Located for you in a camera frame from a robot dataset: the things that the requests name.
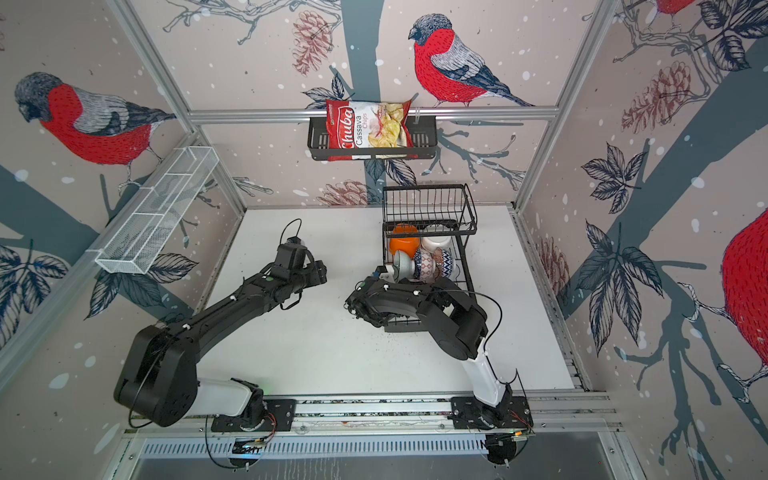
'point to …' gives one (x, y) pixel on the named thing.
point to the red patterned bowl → (438, 255)
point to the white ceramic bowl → (429, 243)
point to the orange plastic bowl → (408, 244)
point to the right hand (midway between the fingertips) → (418, 295)
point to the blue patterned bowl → (418, 263)
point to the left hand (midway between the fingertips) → (316, 269)
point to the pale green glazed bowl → (403, 266)
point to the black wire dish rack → (432, 210)
